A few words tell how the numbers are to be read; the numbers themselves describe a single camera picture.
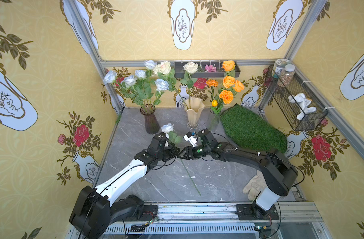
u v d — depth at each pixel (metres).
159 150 0.64
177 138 0.81
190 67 0.80
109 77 0.78
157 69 0.78
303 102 0.70
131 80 0.82
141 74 0.86
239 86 0.82
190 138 0.78
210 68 0.88
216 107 0.90
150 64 0.82
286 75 0.80
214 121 1.01
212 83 0.87
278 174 0.45
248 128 1.06
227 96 0.78
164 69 0.74
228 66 0.82
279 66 0.86
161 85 0.78
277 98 1.06
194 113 0.90
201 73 0.86
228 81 0.80
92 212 0.40
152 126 1.01
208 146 0.68
